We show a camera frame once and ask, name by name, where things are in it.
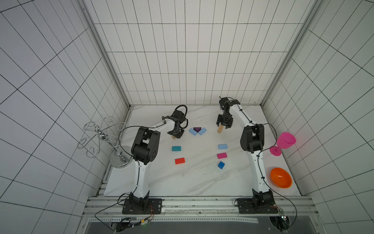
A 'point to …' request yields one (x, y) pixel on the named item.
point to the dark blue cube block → (221, 165)
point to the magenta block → (221, 155)
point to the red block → (179, 161)
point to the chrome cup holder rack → (121, 156)
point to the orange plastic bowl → (281, 177)
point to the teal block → (176, 148)
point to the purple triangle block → (197, 129)
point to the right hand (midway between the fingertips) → (222, 123)
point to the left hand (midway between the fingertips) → (175, 135)
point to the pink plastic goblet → (285, 141)
